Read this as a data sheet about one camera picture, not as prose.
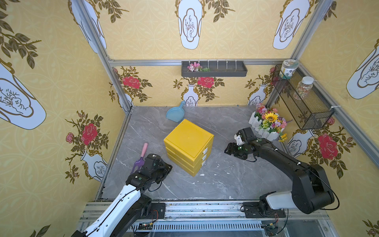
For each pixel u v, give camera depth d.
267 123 0.89
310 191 0.42
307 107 0.82
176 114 1.18
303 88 0.72
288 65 0.84
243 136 0.72
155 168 0.64
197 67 0.88
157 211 0.72
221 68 0.93
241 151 0.74
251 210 0.73
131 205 0.54
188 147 0.74
